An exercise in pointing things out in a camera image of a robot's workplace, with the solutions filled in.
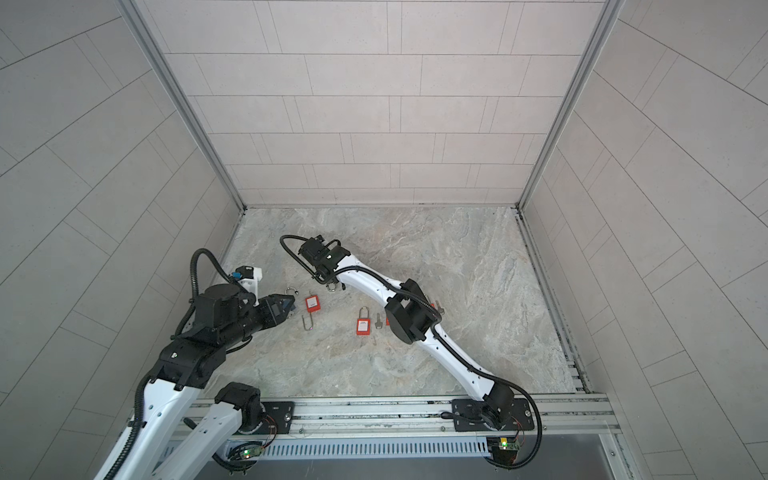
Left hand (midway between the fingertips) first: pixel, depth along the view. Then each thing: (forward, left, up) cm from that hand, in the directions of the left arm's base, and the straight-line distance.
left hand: (298, 297), depth 71 cm
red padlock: (+6, +1, -17) cm, 18 cm away
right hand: (+21, -4, -20) cm, 29 cm away
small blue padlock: (+12, -3, -19) cm, 23 cm away
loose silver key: (+1, -18, -19) cm, 27 cm away
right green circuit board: (-28, -49, -18) cm, 59 cm away
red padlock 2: (-1, -14, -18) cm, 23 cm away
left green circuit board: (-29, +8, -15) cm, 34 cm away
